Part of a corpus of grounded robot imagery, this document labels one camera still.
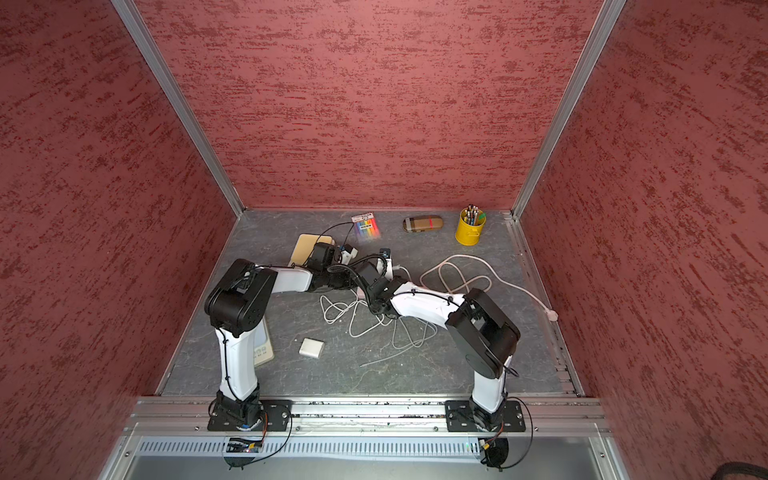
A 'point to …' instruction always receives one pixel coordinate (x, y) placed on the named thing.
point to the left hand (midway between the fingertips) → (367, 285)
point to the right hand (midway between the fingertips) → (381, 287)
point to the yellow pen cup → (466, 234)
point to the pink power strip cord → (551, 315)
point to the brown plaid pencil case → (421, 223)
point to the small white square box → (312, 347)
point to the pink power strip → (360, 293)
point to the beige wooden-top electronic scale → (304, 247)
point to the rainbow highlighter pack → (366, 227)
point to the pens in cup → (473, 216)
